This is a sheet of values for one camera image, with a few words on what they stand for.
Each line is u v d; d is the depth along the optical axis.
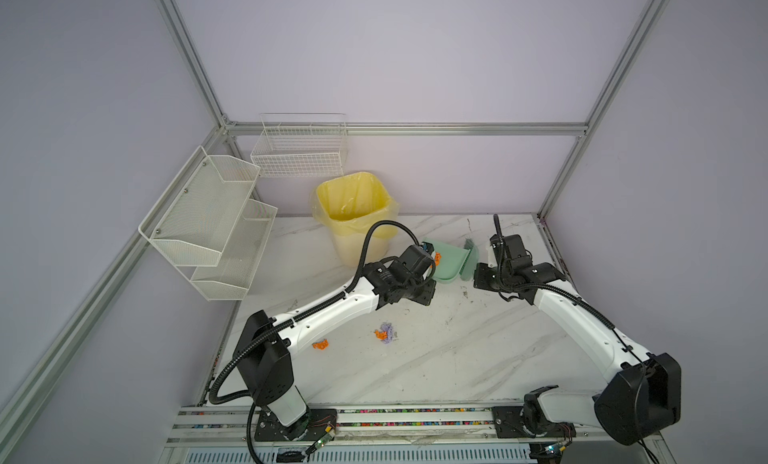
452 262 0.82
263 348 0.41
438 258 0.84
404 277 0.59
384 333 0.88
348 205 1.04
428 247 0.71
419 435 0.73
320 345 0.86
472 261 0.86
